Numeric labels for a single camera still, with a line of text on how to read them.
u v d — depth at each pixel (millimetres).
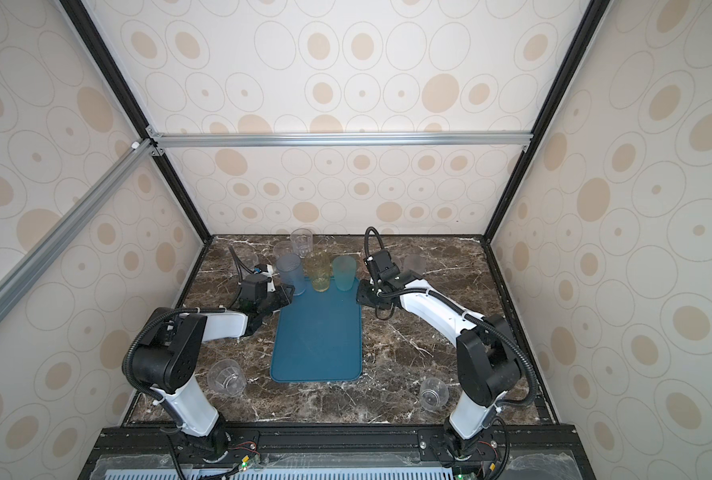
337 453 731
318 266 964
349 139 916
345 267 1022
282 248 1129
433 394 817
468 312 498
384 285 656
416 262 1050
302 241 1157
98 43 718
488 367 454
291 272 1000
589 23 687
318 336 921
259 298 770
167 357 480
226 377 833
